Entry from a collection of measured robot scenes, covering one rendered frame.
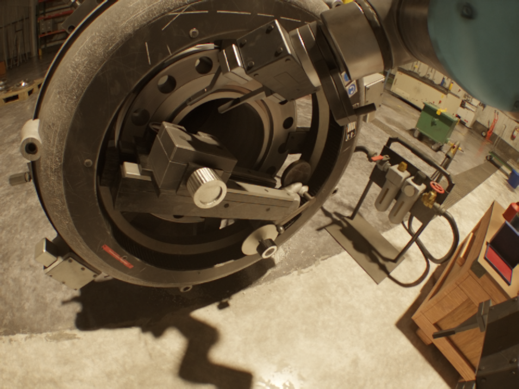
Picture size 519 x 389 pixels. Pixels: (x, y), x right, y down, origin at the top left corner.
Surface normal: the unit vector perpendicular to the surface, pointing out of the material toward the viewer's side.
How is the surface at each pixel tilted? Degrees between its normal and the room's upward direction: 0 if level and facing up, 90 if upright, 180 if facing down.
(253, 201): 90
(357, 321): 0
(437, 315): 90
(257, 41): 67
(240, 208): 90
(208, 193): 90
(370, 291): 0
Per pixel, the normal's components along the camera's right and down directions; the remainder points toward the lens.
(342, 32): -0.37, 0.35
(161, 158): -0.70, -0.11
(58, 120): 0.33, 0.53
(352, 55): -0.13, 0.76
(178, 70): 0.53, 0.60
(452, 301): -0.84, 0.24
